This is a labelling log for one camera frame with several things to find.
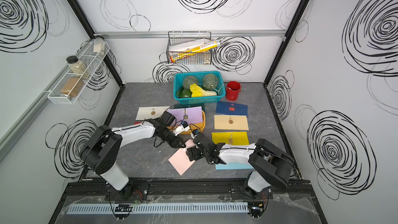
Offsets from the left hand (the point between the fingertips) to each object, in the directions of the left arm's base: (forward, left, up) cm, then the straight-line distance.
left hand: (184, 146), depth 85 cm
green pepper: (+35, +2, +5) cm, 35 cm away
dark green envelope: (+28, +1, -1) cm, 29 cm away
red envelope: (-3, +17, +28) cm, 33 cm away
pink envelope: (-7, +1, -2) cm, 8 cm away
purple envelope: (+20, -3, +1) cm, 20 cm away
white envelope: (+24, +30, -5) cm, 38 cm away
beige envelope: (+18, -28, -3) cm, 34 cm away
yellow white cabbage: (+35, -6, +7) cm, 36 cm away
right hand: (-2, -5, -2) cm, 6 cm away
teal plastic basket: (+43, +9, +2) cm, 44 cm away
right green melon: (+44, -15, +7) cm, 47 cm away
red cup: (+38, -30, +6) cm, 49 cm away
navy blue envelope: (+28, -27, -2) cm, 39 cm away
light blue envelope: (-9, -27, -4) cm, 29 cm away
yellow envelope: (+7, -32, -3) cm, 33 cm away
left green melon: (+44, 0, +9) cm, 44 cm away
